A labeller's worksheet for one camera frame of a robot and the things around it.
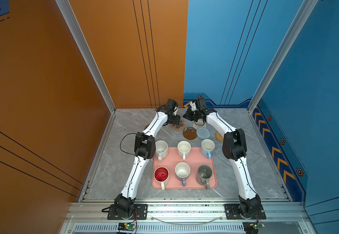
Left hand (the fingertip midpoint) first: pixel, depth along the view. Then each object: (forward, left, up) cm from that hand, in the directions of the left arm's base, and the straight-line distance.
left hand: (176, 119), depth 107 cm
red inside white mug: (-41, +9, -3) cm, 42 cm away
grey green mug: (-40, -16, 0) cm, 43 cm away
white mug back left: (-24, +10, 0) cm, 26 cm away
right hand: (-1, -4, +5) cm, 7 cm away
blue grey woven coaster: (-9, -19, -4) cm, 22 cm away
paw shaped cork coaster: (-3, -3, -5) cm, 7 cm away
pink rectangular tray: (-30, -12, -5) cm, 32 cm away
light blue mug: (-23, -20, +1) cm, 30 cm away
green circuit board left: (-65, +24, -7) cm, 69 cm away
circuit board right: (-64, -37, -6) cm, 74 cm away
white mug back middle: (-23, -5, -2) cm, 24 cm away
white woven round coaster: (-12, -15, +11) cm, 22 cm away
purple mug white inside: (-37, -4, -5) cm, 38 cm away
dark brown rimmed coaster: (-9, -10, -5) cm, 14 cm away
